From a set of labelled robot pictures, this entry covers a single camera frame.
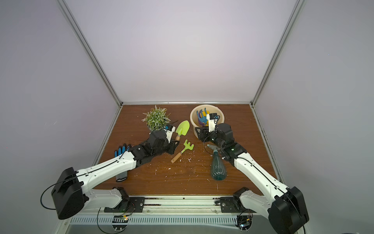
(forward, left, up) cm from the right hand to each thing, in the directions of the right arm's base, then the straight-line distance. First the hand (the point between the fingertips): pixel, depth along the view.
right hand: (199, 124), depth 75 cm
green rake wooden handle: (0, +8, -25) cm, 26 cm away
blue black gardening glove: (-4, +51, -23) cm, 56 cm away
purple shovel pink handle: (+13, 0, -15) cm, 20 cm away
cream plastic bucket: (+20, -8, -9) cm, 23 cm away
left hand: (-5, +11, -9) cm, 15 cm away
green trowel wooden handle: (+1, +9, -6) cm, 11 cm away
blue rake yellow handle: (+14, -2, -13) cm, 20 cm away
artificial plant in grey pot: (+10, +27, -8) cm, 30 cm away
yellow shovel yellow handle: (+20, -6, -13) cm, 24 cm away
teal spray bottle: (-15, -11, -23) cm, 29 cm away
